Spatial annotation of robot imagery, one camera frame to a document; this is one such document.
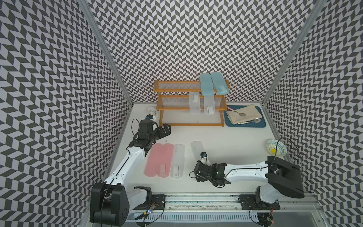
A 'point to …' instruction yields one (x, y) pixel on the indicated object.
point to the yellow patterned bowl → (271, 147)
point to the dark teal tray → (228, 124)
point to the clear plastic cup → (151, 110)
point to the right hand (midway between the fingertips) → (204, 173)
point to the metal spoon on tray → (255, 120)
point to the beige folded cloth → (250, 110)
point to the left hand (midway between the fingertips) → (165, 129)
